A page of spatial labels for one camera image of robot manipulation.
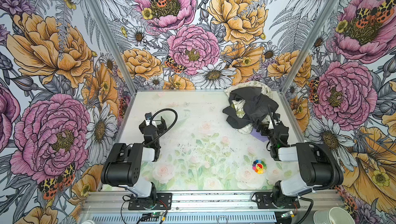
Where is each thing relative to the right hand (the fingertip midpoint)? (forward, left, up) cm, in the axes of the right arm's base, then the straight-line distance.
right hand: (265, 124), depth 94 cm
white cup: (-45, -23, -10) cm, 51 cm away
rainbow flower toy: (-23, +8, -6) cm, 25 cm away
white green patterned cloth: (+14, +13, 0) cm, 20 cm away
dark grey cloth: (+8, +4, +6) cm, 11 cm away
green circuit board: (-42, +60, -7) cm, 73 cm away
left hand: (+2, +66, +2) cm, 66 cm away
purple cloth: (-7, +6, 0) cm, 9 cm away
